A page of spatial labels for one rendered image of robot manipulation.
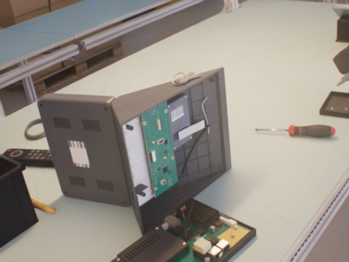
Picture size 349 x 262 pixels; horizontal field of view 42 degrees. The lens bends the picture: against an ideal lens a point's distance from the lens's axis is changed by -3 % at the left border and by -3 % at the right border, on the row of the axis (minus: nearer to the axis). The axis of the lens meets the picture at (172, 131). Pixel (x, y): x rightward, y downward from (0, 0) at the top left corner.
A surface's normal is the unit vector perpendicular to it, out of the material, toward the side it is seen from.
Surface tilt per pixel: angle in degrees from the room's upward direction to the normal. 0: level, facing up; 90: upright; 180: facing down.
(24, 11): 90
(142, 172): 90
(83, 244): 0
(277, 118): 0
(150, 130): 90
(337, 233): 0
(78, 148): 90
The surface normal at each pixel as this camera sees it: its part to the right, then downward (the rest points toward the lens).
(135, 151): 0.73, 0.23
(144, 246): -0.12, -0.88
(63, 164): -0.38, 0.47
